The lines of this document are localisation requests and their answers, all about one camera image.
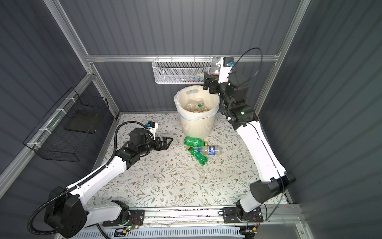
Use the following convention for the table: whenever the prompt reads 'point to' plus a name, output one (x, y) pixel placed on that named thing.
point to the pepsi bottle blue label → (211, 150)
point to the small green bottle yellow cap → (201, 158)
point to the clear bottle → (190, 105)
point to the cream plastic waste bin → (200, 123)
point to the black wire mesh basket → (65, 133)
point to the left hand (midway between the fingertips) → (166, 138)
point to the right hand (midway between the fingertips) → (216, 72)
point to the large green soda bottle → (194, 142)
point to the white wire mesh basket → (180, 72)
